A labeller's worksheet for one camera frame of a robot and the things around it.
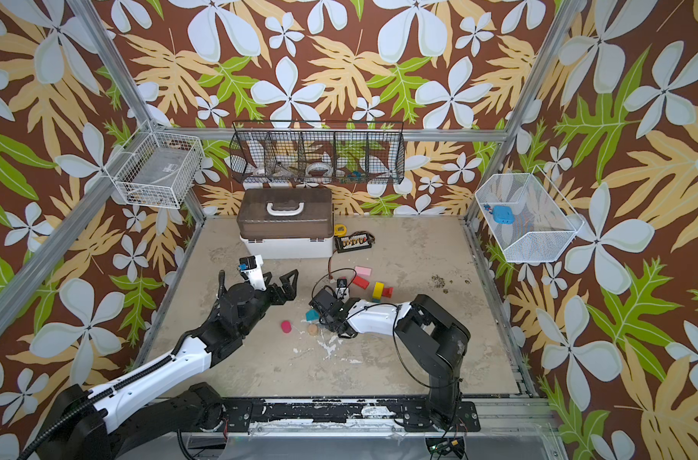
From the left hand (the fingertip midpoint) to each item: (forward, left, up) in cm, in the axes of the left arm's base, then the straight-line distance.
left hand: (283, 269), depth 78 cm
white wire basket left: (+28, +41, +12) cm, 51 cm away
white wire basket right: (+10, -72, +10) cm, 73 cm away
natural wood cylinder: (-9, -7, -20) cm, 23 cm away
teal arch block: (-5, -7, -20) cm, 21 cm away
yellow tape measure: (+33, -15, -20) cm, 41 cm away
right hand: (-4, -14, -21) cm, 26 cm away
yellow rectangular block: (+3, -28, -17) cm, 33 cm away
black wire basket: (+43, -8, +9) cm, 44 cm away
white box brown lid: (+19, +2, -1) cm, 19 cm away
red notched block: (+3, -32, -19) cm, 37 cm away
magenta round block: (-8, +2, -21) cm, 23 cm away
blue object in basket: (+17, -65, +5) cm, 68 cm away
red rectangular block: (+9, -22, -20) cm, 31 cm away
